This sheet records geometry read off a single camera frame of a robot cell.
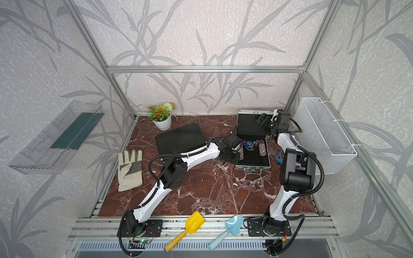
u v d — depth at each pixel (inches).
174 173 23.2
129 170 36.0
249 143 40.1
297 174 19.7
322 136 25.2
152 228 28.6
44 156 24.4
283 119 29.4
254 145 40.1
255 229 28.6
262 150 38.0
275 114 34.8
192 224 29.6
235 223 29.6
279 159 38.4
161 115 40.1
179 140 40.5
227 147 28.6
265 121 33.5
